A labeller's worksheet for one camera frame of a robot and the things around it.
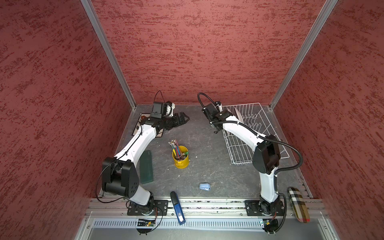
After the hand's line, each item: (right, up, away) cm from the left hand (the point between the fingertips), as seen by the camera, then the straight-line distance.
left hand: (183, 123), depth 83 cm
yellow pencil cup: (0, -23, -1) cm, 23 cm away
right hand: (+23, 0, +7) cm, 24 cm away
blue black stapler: (-2, -41, -13) cm, 43 cm away
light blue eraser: (+12, -35, -4) cm, 37 cm away
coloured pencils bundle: (-3, -18, -1) cm, 18 cm away
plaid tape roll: (+59, -41, -11) cm, 72 cm away
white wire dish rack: (+51, +3, +24) cm, 56 cm away
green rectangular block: (-22, -26, +2) cm, 35 cm away
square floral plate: (-18, -7, +16) cm, 25 cm away
